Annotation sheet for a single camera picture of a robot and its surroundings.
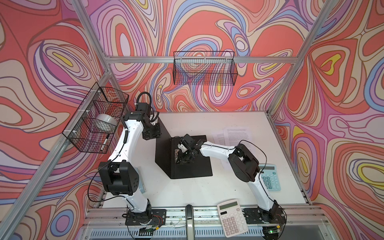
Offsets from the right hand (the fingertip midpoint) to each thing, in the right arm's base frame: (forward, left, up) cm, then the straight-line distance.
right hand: (178, 165), depth 91 cm
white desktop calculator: (-29, -27, +1) cm, 40 cm away
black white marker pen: (+6, +34, +25) cm, 42 cm away
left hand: (+11, +8, +19) cm, 23 cm away
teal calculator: (-8, -53, +1) cm, 53 cm away
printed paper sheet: (+22, -40, -1) cm, 45 cm away
